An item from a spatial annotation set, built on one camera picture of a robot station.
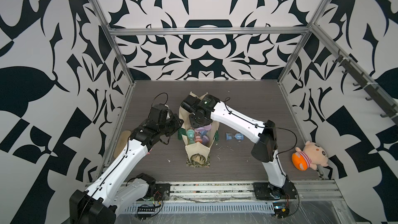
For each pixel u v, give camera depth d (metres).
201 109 0.56
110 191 0.40
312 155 0.79
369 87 0.59
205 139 0.83
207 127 0.86
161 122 0.59
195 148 0.70
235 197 0.73
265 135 0.53
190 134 0.83
